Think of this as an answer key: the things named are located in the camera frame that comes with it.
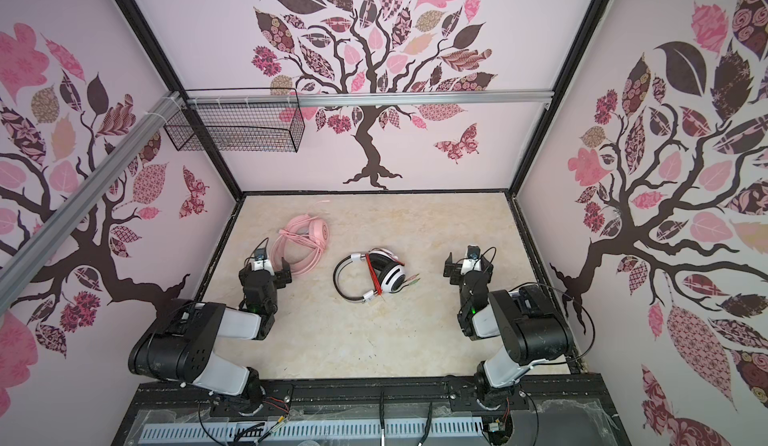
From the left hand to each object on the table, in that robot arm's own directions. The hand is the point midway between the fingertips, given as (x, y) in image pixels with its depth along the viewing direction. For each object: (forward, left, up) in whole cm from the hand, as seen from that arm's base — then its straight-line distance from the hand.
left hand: (267, 263), depth 92 cm
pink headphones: (+14, -9, 0) cm, 16 cm away
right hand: (+2, -64, +3) cm, 64 cm away
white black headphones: (-5, -38, +2) cm, 39 cm away
